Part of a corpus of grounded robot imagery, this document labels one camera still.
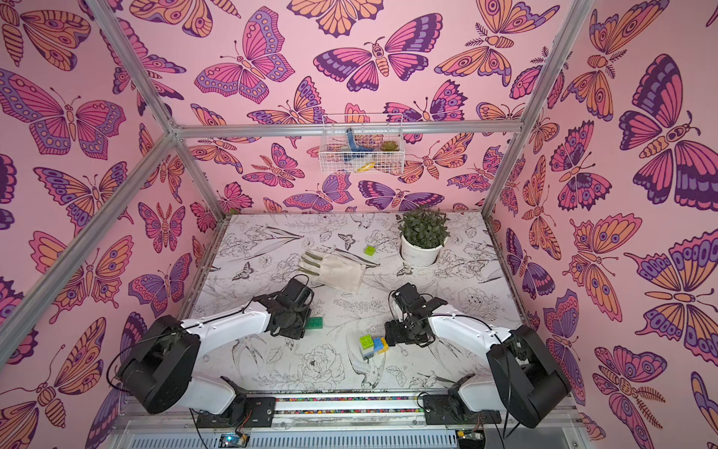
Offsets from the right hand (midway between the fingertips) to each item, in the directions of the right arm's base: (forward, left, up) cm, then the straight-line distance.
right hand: (396, 336), depth 86 cm
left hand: (+6, +26, 0) cm, 26 cm away
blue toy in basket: (+52, +15, +33) cm, 63 cm away
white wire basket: (+52, +13, +34) cm, 64 cm away
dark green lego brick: (+3, +26, +1) cm, 26 cm away
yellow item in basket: (+40, +10, +34) cm, 53 cm away
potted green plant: (+27, -9, +17) cm, 33 cm away
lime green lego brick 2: (+34, +9, -2) cm, 35 cm away
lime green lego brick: (-6, +9, +10) cm, 15 cm away
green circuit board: (-27, +43, -1) cm, 51 cm away
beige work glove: (+25, +22, 0) cm, 33 cm away
